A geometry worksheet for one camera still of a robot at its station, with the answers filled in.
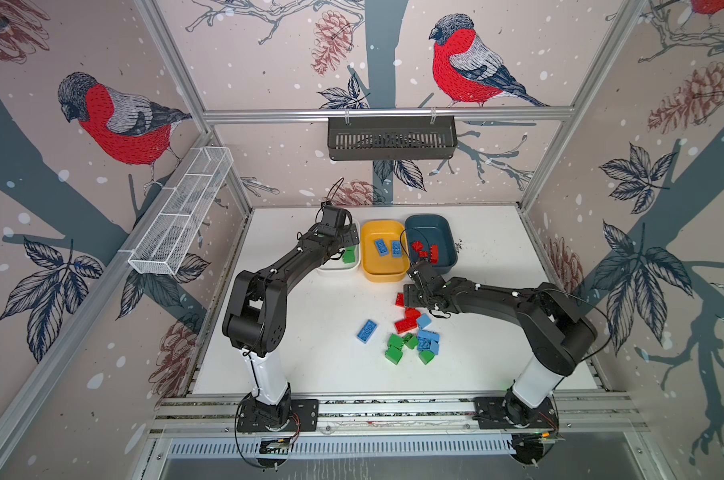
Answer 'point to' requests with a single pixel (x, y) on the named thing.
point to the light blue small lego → (424, 320)
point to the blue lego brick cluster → (428, 341)
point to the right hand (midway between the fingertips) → (413, 297)
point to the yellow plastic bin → (385, 268)
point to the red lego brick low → (410, 321)
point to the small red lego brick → (417, 246)
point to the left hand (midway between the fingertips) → (342, 232)
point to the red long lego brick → (400, 299)
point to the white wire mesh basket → (162, 250)
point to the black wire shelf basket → (361, 138)
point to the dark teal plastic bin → (431, 229)
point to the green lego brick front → (393, 354)
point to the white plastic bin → (335, 267)
